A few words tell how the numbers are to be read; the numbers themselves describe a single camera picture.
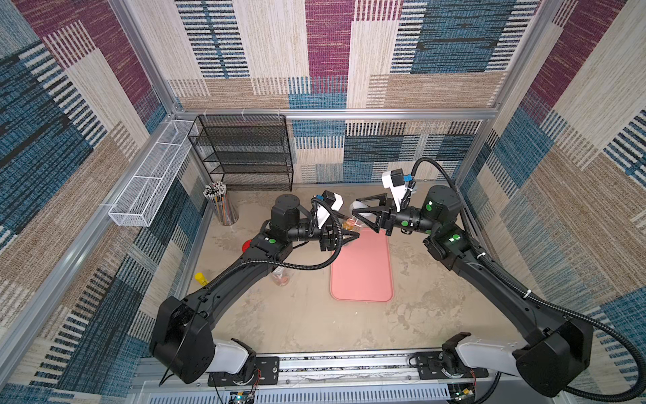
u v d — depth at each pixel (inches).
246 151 43.1
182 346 15.0
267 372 29.6
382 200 25.0
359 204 25.5
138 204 36.3
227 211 40.0
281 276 34.2
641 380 14.6
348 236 25.6
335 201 23.4
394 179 22.0
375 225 23.4
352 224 26.0
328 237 25.5
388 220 22.5
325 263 20.2
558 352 14.9
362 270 37.8
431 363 28.8
